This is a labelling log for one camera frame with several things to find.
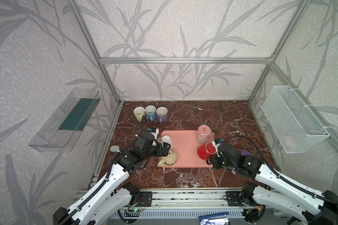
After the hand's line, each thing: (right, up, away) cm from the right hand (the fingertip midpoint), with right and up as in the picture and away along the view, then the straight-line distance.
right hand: (208, 158), depth 78 cm
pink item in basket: (+42, +11, -3) cm, 44 cm away
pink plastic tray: (-12, +5, +16) cm, 21 cm away
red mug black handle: (-2, +5, -3) cm, 6 cm away
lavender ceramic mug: (-30, +25, +31) cm, 50 cm away
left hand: (-25, +7, -2) cm, 26 cm away
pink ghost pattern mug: (-1, +12, +9) cm, 15 cm away
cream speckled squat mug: (-22, -2, +3) cm, 22 cm away
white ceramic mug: (-25, +9, +8) cm, 28 cm away
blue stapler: (+2, -27, -9) cm, 29 cm away
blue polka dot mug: (-38, +27, +28) cm, 54 cm away
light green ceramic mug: (-47, +26, +26) cm, 59 cm away
